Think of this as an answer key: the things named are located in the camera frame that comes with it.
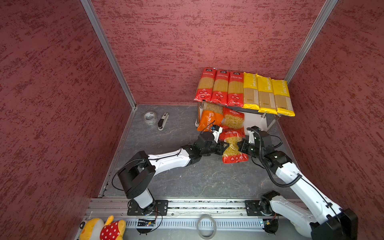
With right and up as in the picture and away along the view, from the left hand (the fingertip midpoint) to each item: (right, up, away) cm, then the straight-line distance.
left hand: (228, 148), depth 78 cm
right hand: (+4, 0, +2) cm, 4 cm away
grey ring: (-9, -34, -6) cm, 36 cm away
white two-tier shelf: (+24, +17, +28) cm, 40 cm away
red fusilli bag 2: (+1, -3, -1) cm, 4 cm away
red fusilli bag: (+7, +13, +19) cm, 25 cm away
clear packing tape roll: (-53, +17, +34) cm, 65 cm away
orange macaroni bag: (-6, +19, +22) cm, 30 cm away
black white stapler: (-42, +14, +28) cm, 53 cm away
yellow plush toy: (-62, -32, -15) cm, 71 cm away
